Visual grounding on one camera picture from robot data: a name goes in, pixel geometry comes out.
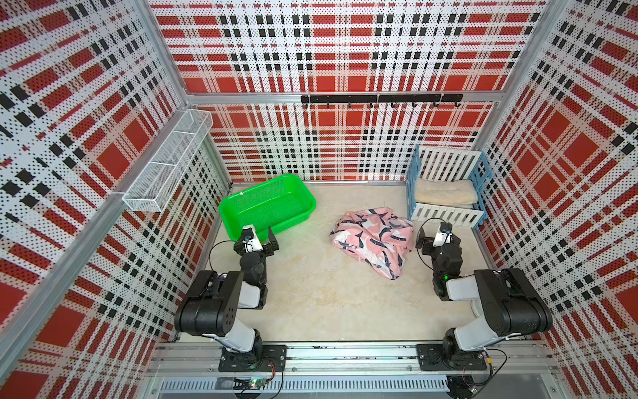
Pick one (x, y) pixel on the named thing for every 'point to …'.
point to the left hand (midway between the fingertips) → (261, 229)
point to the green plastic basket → (281, 203)
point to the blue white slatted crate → (445, 164)
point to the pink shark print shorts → (375, 238)
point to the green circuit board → (250, 383)
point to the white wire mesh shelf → (151, 190)
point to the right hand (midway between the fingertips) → (437, 228)
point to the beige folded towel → (458, 193)
